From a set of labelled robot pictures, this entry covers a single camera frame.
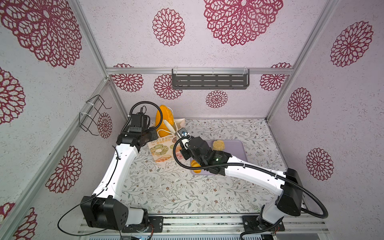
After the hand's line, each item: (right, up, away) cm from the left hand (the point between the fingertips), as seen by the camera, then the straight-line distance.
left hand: (152, 136), depth 80 cm
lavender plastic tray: (+52, -9, +23) cm, 57 cm away
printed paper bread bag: (+7, -4, 0) cm, 8 cm away
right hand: (+16, -1, -8) cm, 18 cm away
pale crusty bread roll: (+39, -7, +20) cm, 45 cm away
